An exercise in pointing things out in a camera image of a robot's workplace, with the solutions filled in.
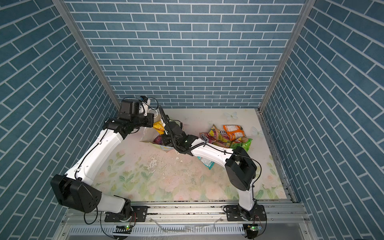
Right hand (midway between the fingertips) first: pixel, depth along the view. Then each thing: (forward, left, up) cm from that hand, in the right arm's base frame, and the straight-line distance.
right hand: (162, 129), depth 83 cm
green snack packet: (+2, -48, -11) cm, 49 cm away
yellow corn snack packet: (+1, +2, +2) cm, 3 cm away
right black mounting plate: (-34, -41, -21) cm, 58 cm away
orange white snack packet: (+14, -44, -17) cm, 49 cm away
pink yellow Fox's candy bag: (+9, -30, -16) cm, 35 cm away
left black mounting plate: (-40, +9, -11) cm, 43 cm away
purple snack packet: (+3, +7, -15) cm, 16 cm away
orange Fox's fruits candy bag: (+11, -39, -18) cm, 44 cm away
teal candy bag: (-10, -27, -19) cm, 34 cm away
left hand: (+3, +4, +7) cm, 9 cm away
